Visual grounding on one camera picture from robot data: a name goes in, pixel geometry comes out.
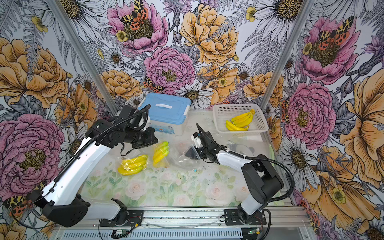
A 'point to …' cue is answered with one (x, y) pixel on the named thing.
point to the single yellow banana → (231, 127)
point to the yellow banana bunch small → (162, 152)
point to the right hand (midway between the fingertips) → (187, 157)
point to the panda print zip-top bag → (248, 144)
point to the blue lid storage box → (167, 113)
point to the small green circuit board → (120, 231)
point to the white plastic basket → (223, 113)
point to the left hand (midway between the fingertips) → (156, 145)
